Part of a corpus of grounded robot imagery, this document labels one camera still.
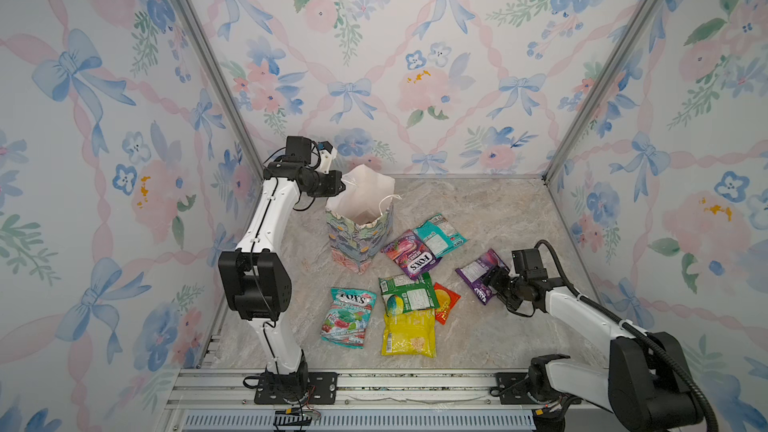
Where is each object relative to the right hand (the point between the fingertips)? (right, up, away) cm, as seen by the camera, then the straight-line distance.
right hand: (487, 282), depth 90 cm
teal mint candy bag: (-12, +13, +11) cm, 21 cm away
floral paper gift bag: (-39, +20, +11) cm, 45 cm away
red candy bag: (-13, -5, -2) cm, 14 cm away
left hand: (-42, +30, -4) cm, 52 cm away
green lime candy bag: (-26, -2, -3) cm, 26 cm away
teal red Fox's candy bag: (-41, -8, -7) cm, 42 cm away
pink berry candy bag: (-23, +7, +6) cm, 24 cm away
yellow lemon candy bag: (-24, -12, -10) cm, 28 cm away
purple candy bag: (-3, +3, +2) cm, 4 cm away
